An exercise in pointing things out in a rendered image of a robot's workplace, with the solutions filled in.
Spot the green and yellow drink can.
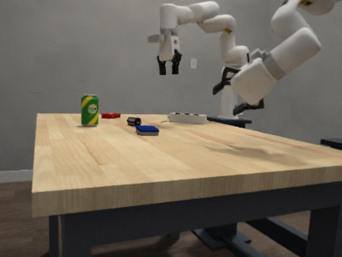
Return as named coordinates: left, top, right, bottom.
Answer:
left=81, top=94, right=98, bottom=127

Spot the grey power strip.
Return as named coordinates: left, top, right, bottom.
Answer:
left=161, top=113, right=207, bottom=124

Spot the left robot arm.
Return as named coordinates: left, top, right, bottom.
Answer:
left=251, top=0, right=342, bottom=80

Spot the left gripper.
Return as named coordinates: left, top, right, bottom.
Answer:
left=213, top=58, right=279, bottom=116

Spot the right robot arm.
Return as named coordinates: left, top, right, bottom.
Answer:
left=148, top=2, right=250, bottom=119

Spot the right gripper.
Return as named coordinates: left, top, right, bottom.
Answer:
left=157, top=35, right=182, bottom=75

